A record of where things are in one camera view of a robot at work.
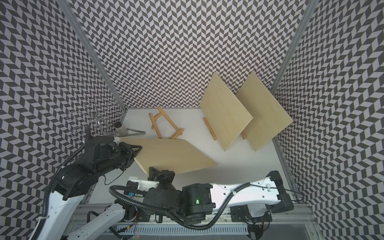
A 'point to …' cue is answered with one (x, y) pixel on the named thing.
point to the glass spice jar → (121, 129)
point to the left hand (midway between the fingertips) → (143, 149)
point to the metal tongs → (142, 132)
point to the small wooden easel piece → (179, 131)
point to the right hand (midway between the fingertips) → (154, 171)
